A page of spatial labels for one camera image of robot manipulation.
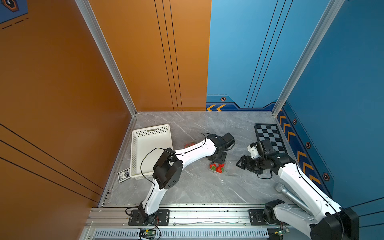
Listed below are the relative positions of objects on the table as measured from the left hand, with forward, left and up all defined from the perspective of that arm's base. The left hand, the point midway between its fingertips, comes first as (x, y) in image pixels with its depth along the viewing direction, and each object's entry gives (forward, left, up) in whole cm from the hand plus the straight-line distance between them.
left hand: (219, 158), depth 87 cm
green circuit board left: (-36, +37, -9) cm, 52 cm away
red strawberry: (-4, +4, -4) cm, 7 cm away
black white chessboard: (+24, -37, -4) cm, 44 cm away
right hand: (-6, -11, +4) cm, 13 cm away
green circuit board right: (-35, -27, -6) cm, 44 cm away
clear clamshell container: (-5, -2, -5) cm, 7 cm away
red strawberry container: (-5, 0, -4) cm, 6 cm away
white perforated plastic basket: (+12, +47, -5) cm, 49 cm away
